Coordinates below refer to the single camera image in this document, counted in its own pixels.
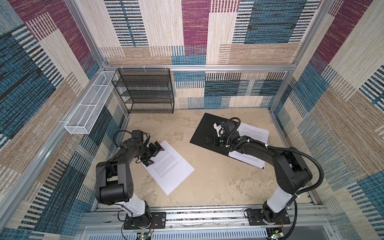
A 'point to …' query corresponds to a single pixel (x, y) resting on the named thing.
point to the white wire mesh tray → (82, 121)
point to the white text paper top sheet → (259, 134)
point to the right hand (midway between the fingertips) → (210, 142)
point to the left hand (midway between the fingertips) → (159, 151)
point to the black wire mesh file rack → (146, 90)
